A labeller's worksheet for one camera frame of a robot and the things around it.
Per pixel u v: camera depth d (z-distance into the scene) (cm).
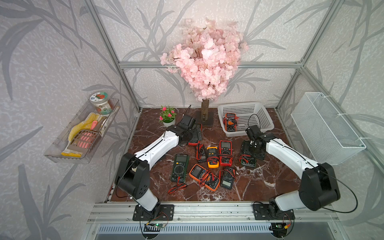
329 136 61
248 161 82
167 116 99
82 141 60
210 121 113
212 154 91
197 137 79
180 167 87
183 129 65
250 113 116
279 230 71
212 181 80
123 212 75
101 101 69
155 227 72
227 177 82
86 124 67
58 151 58
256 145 63
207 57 57
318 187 43
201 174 83
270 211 67
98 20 74
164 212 73
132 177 44
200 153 91
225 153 90
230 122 105
